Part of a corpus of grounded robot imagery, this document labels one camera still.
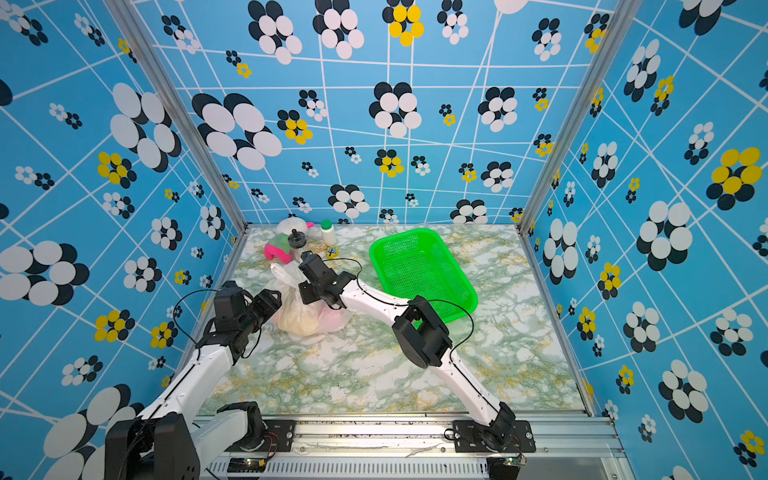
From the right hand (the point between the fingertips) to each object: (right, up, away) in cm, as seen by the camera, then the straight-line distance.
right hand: (309, 287), depth 94 cm
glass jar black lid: (-7, +15, +8) cm, 18 cm away
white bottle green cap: (+2, +18, +17) cm, 25 cm away
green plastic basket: (+36, +7, +15) cm, 39 cm away
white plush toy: (-13, +22, +18) cm, 31 cm away
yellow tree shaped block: (+4, +11, +18) cm, 21 cm away
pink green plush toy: (-14, +13, +12) cm, 22 cm away
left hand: (-7, -2, -7) cm, 10 cm away
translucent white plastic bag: (-3, -8, -5) cm, 10 cm away
